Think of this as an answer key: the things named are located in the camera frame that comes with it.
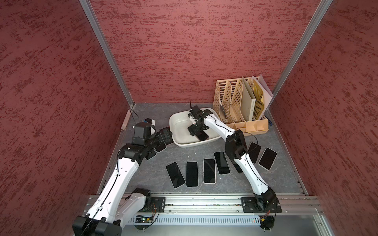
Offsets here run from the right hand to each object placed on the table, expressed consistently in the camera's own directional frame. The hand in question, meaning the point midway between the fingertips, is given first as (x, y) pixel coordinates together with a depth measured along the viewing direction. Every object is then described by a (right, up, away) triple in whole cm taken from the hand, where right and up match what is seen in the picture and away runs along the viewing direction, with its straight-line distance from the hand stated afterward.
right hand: (197, 131), depth 104 cm
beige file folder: (+30, +20, -18) cm, 40 cm away
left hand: (-18, -1, -27) cm, 33 cm away
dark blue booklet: (+20, +14, +3) cm, 24 cm away
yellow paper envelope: (+41, +19, -8) cm, 46 cm away
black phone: (-14, -24, -19) cm, 34 cm away
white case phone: (+6, -22, -20) cm, 30 cm away
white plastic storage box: (-14, +7, +4) cm, 16 cm away
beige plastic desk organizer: (+23, +19, +5) cm, 30 cm away
